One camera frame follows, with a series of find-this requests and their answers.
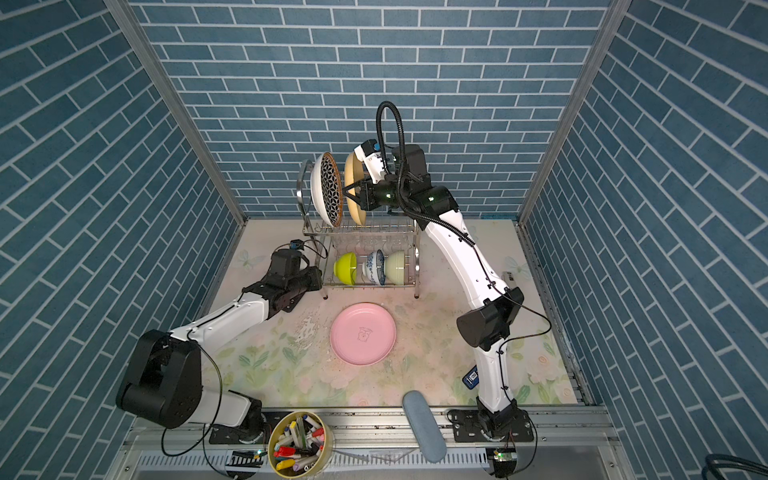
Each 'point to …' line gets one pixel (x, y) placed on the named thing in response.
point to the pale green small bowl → (394, 266)
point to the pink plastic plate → (363, 334)
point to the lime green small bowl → (345, 268)
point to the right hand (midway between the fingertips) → (343, 187)
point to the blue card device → (471, 380)
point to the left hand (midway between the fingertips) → (321, 271)
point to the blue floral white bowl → (374, 267)
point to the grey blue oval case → (428, 437)
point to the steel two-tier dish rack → (378, 233)
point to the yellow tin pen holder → (299, 445)
